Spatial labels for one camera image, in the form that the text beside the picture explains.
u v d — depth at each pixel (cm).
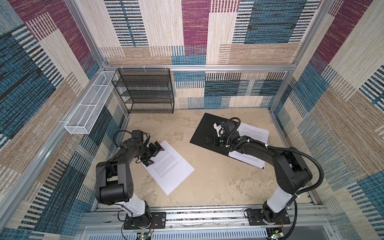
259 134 106
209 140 81
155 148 83
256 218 73
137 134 76
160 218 74
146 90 110
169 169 91
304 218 74
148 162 84
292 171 47
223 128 75
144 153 77
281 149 50
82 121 70
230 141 71
